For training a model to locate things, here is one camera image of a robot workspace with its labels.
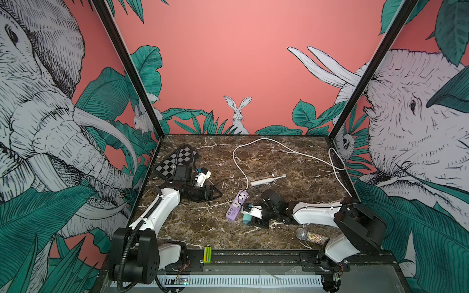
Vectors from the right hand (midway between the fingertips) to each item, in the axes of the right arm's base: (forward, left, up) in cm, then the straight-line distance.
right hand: (249, 215), depth 85 cm
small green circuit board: (-26, +27, -2) cm, 37 cm away
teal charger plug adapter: (-2, +1, +1) cm, 2 cm away
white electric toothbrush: (+20, -10, -1) cm, 22 cm away
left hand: (+6, +14, +10) cm, 19 cm away
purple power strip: (+3, +7, +1) cm, 7 cm away
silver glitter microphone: (-9, -23, +1) cm, 25 cm away
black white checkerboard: (+32, +40, +2) cm, 52 cm away
